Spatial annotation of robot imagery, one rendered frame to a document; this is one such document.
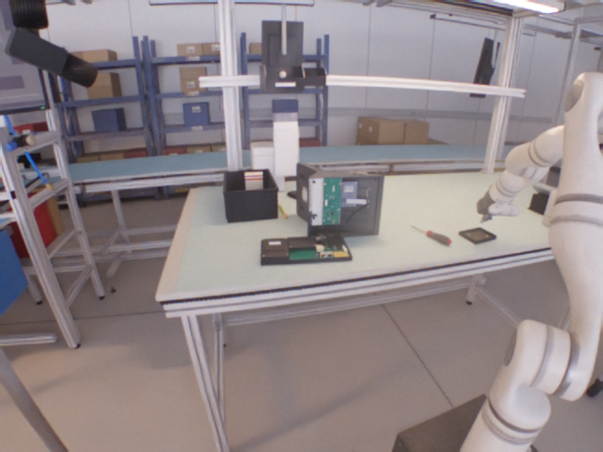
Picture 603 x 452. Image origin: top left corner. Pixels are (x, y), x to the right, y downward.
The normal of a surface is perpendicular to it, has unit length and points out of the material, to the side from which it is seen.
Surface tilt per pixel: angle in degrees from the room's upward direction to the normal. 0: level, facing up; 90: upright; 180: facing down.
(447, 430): 0
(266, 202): 90
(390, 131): 90
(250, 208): 90
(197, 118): 90
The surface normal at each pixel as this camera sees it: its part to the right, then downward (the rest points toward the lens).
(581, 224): -0.69, -0.28
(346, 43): 0.22, 0.40
